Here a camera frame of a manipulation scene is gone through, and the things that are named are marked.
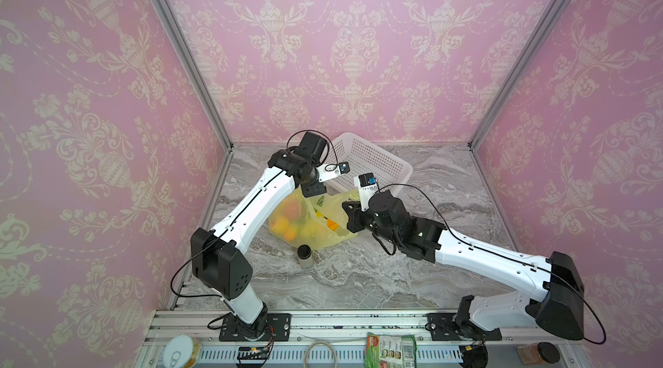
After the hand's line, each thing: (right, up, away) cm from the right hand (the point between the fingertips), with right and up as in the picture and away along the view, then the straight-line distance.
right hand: (343, 205), depth 72 cm
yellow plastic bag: (-8, -5, +4) cm, 10 cm away
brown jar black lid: (+48, -35, -10) cm, 60 cm away
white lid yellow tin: (-42, -38, -5) cm, 57 cm away
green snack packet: (+12, -39, -3) cm, 41 cm away
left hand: (-9, +8, +10) cm, 15 cm away
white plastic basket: (+10, +15, +40) cm, 44 cm away
